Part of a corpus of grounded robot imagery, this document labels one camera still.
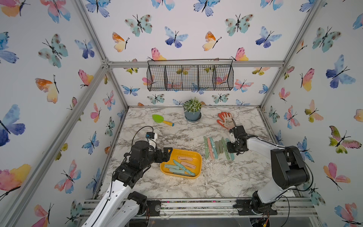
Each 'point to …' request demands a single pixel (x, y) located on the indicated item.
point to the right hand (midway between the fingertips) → (232, 147)
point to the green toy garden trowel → (159, 119)
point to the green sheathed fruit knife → (206, 147)
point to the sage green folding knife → (217, 147)
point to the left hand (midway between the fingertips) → (166, 147)
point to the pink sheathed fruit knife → (210, 147)
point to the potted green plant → (192, 108)
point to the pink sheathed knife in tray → (191, 166)
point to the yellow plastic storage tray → (170, 168)
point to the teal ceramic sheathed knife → (212, 144)
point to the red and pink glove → (229, 123)
